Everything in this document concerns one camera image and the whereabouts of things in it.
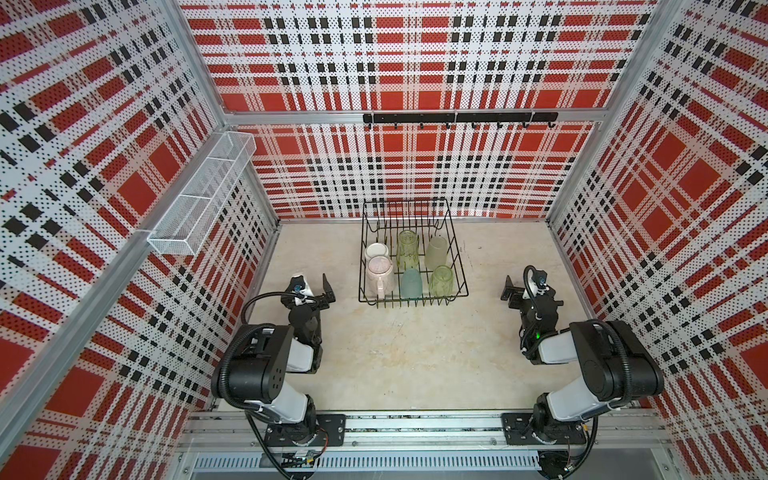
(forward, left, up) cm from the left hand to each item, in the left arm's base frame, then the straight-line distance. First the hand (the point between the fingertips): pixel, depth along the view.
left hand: (310, 282), depth 88 cm
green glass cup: (+6, -41, -8) cm, 42 cm away
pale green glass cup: (+13, -39, -2) cm, 42 cm away
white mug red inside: (+14, -19, -2) cm, 24 cm away
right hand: (+1, -66, -2) cm, 66 cm away
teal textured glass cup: (+3, -30, -6) cm, 31 cm away
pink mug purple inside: (+2, -21, -1) cm, 21 cm away
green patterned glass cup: (+12, -30, -2) cm, 32 cm away
